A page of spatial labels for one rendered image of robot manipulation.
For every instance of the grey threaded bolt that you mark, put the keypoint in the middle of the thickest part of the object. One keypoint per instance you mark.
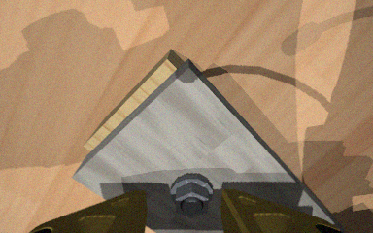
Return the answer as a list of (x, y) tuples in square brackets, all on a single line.
[(191, 206)]

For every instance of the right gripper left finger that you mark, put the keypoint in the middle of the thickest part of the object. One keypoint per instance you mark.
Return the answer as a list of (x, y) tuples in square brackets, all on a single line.
[(126, 213)]

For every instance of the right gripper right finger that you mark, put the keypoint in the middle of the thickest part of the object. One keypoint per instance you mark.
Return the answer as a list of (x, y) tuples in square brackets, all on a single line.
[(244, 213)]

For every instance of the light wooden plank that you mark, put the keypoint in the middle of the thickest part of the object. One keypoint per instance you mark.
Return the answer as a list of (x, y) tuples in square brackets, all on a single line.
[(167, 65)]

